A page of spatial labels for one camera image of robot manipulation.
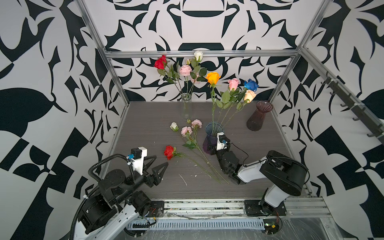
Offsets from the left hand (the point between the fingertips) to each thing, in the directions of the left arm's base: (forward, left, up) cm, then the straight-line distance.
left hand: (161, 158), depth 60 cm
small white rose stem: (+34, -1, -26) cm, 43 cm away
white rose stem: (+50, -18, +5) cm, 54 cm away
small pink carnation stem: (+29, -12, -26) cm, 41 cm away
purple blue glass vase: (+11, -21, -11) cm, 26 cm away
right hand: (+19, -26, -13) cm, 35 cm away
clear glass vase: (+46, -10, -19) cm, 50 cm away
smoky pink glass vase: (+38, -58, -28) cm, 75 cm away
